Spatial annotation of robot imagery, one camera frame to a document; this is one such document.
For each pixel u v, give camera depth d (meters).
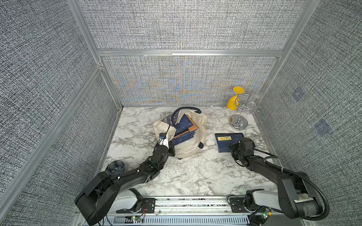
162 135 0.72
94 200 0.42
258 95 0.95
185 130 0.95
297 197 0.42
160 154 0.62
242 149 0.72
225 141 0.95
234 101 0.98
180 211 0.73
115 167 0.84
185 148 0.93
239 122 1.08
